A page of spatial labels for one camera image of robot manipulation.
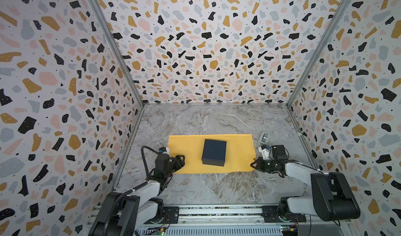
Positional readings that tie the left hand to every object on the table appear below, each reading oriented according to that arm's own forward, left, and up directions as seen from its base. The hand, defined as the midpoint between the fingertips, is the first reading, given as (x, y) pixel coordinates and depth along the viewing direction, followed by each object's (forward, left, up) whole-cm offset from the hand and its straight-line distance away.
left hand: (182, 158), depth 90 cm
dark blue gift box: (+1, -18, +4) cm, 18 cm away
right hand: (-3, -40, -3) cm, 41 cm away
